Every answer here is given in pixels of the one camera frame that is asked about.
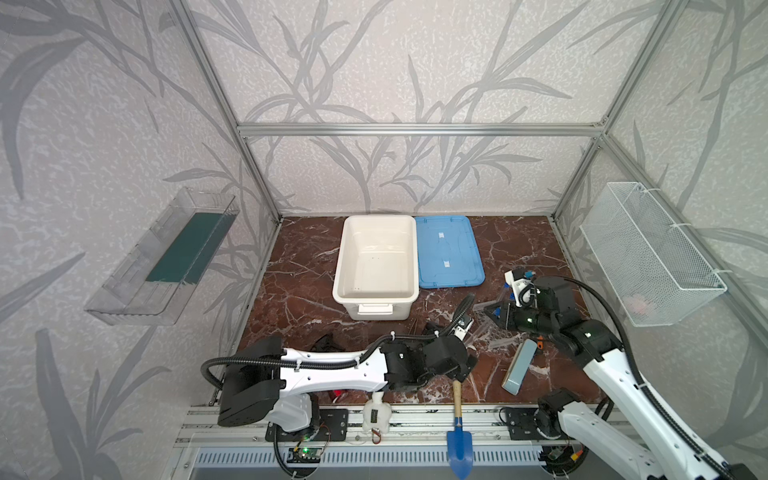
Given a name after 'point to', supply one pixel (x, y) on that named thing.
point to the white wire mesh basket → (659, 278)
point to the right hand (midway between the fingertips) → (485, 301)
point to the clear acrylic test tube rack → (489, 338)
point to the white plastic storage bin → (376, 268)
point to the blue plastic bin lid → (448, 252)
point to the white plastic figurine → (377, 415)
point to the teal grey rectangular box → (519, 368)
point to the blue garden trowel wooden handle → (459, 441)
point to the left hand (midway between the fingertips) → (464, 338)
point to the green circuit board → (304, 455)
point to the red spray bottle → (326, 344)
